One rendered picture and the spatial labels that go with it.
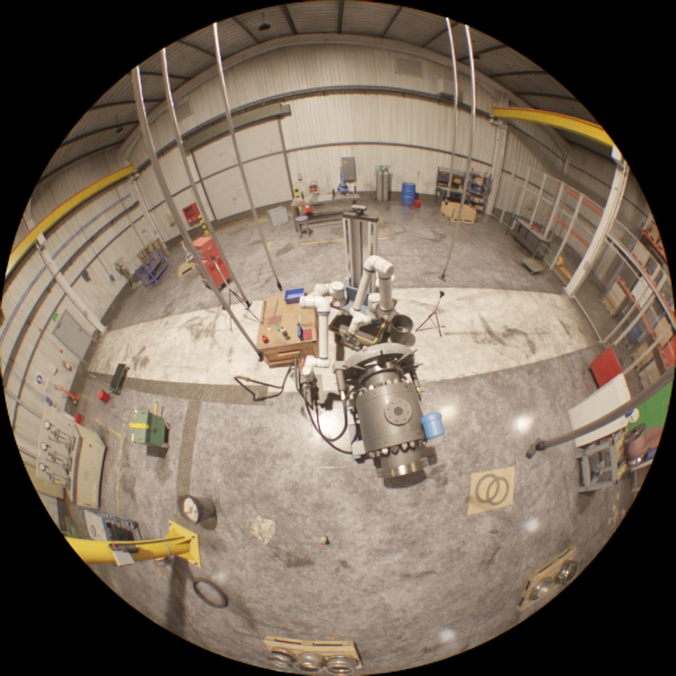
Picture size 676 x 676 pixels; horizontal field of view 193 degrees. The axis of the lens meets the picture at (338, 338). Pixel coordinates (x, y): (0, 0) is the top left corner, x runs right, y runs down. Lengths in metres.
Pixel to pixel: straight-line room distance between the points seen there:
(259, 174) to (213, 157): 2.43
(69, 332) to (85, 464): 5.93
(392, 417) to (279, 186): 9.23
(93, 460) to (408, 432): 6.07
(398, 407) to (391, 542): 1.73
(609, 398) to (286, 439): 4.85
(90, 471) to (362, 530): 5.61
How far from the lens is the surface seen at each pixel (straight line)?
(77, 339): 10.60
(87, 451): 5.85
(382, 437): 1.60
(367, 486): 2.45
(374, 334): 2.62
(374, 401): 1.66
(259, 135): 9.60
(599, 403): 4.26
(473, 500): 2.90
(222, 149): 10.22
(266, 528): 2.77
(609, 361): 5.81
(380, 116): 9.48
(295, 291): 3.04
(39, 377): 10.40
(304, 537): 2.69
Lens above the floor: 2.43
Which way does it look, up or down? 54 degrees down
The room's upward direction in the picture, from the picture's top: 8 degrees counter-clockwise
